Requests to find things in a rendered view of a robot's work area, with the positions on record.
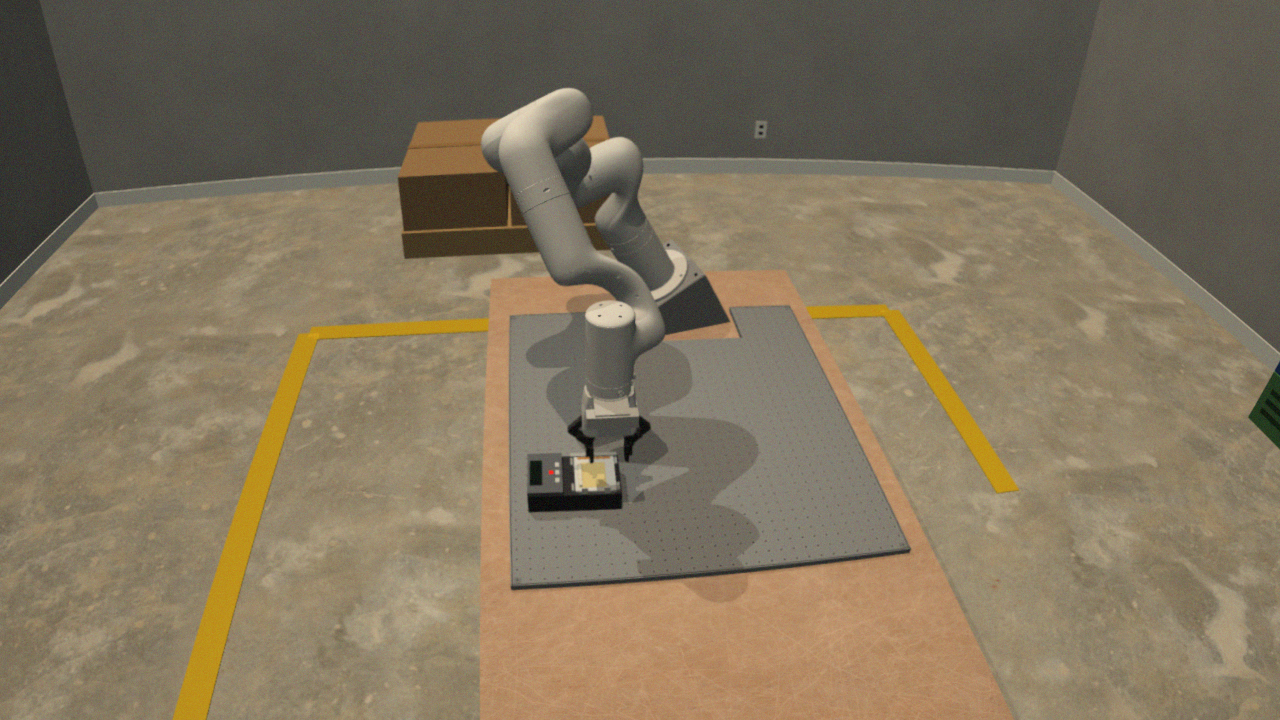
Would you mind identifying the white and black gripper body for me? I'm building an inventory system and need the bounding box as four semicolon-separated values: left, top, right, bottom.
581;386;637;437

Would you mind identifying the black cassette dock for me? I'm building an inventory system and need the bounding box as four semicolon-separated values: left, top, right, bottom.
527;452;622;512

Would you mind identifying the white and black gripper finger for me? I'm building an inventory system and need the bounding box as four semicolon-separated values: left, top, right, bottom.
567;415;595;462
625;415;652;462

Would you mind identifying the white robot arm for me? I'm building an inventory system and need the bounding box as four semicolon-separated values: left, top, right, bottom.
481;88;689;430

